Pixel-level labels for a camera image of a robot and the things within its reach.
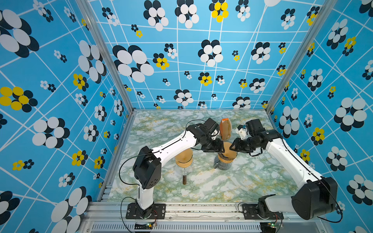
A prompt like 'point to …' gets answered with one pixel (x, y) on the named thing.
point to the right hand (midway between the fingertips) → (233, 148)
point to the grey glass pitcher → (219, 164)
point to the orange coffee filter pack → (225, 129)
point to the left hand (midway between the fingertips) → (222, 151)
